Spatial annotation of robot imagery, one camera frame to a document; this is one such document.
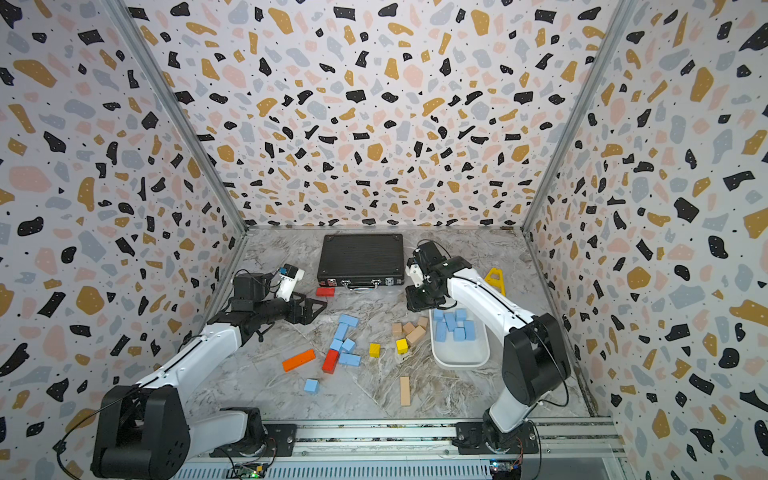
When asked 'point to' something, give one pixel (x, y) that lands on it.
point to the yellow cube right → (402, 346)
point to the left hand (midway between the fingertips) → (316, 299)
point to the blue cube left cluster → (336, 344)
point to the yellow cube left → (374, 350)
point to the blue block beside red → (350, 359)
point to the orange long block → (299, 360)
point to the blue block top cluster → (346, 320)
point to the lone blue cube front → (311, 385)
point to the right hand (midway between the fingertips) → (412, 305)
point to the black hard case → (362, 262)
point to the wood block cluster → (413, 334)
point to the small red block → (325, 292)
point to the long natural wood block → (405, 391)
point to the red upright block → (331, 361)
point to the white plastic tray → (464, 354)
